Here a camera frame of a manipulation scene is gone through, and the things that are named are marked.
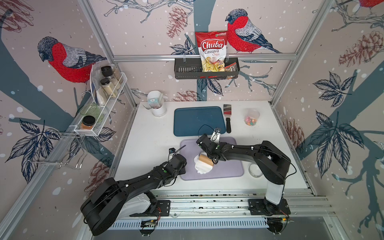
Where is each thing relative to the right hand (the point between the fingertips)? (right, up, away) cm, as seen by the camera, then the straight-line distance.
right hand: (209, 140), depth 94 cm
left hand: (-15, -12, -6) cm, 21 cm away
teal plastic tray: (-10, +12, +16) cm, 22 cm away
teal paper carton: (-39, +25, +12) cm, 48 cm away
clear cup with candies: (+31, +15, +10) cm, 36 cm away
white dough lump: (-5, -15, -6) cm, 17 cm away
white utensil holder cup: (-37, +19, +18) cm, 45 cm away
